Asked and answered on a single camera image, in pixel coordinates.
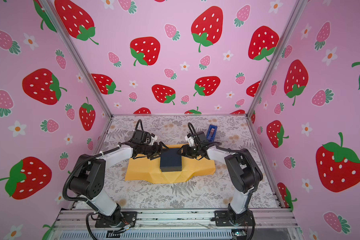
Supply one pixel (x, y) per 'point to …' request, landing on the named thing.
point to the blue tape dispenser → (211, 132)
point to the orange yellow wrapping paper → (191, 166)
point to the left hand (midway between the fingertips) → (166, 151)
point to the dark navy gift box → (170, 160)
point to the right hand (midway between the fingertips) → (178, 153)
